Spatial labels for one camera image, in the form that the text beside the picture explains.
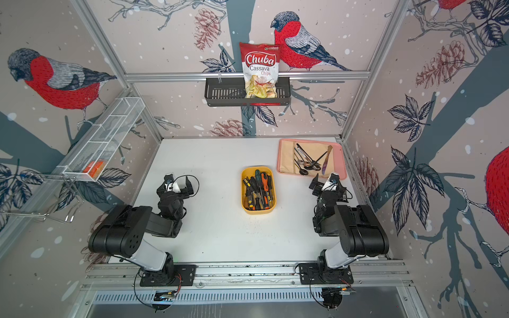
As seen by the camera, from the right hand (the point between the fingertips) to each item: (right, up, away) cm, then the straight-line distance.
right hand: (327, 175), depth 89 cm
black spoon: (-9, +1, +13) cm, 16 cm away
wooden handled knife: (+10, +14, +25) cm, 30 cm away
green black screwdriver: (-32, -3, +6) cm, 33 cm away
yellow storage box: (-37, +1, +10) cm, 38 cm away
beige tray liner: (-5, +7, +21) cm, 23 cm away
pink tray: (+15, +3, +21) cm, 26 cm away
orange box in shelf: (-88, +5, -24) cm, 91 cm away
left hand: (-69, 0, 0) cm, 69 cm away
